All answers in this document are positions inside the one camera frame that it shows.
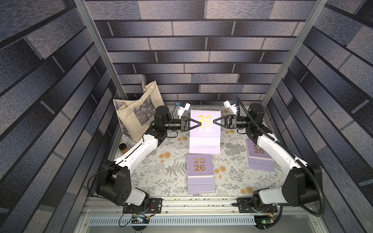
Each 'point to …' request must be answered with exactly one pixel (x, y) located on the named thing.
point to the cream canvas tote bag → (135, 116)
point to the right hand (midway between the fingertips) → (211, 122)
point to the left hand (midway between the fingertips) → (200, 126)
